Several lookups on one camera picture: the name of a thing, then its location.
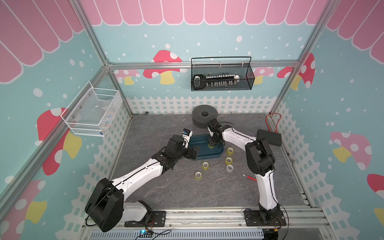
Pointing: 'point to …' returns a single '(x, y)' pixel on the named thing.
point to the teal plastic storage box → (206, 150)
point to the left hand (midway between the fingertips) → (192, 147)
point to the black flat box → (272, 138)
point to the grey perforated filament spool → (202, 114)
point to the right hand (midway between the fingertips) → (213, 140)
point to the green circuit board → (145, 233)
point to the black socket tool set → (200, 82)
